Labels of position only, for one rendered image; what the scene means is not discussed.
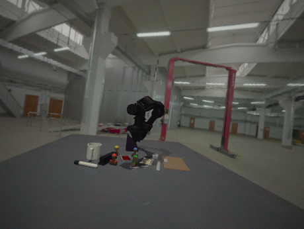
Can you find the white marker with black cap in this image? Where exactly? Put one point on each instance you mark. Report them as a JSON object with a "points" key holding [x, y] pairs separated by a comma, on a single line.
{"points": [[85, 164]]}

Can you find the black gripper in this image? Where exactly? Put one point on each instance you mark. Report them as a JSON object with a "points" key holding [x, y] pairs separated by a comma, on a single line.
{"points": [[135, 130]]}

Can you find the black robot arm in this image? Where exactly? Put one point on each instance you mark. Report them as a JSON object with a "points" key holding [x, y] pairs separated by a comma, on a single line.
{"points": [[144, 105]]}

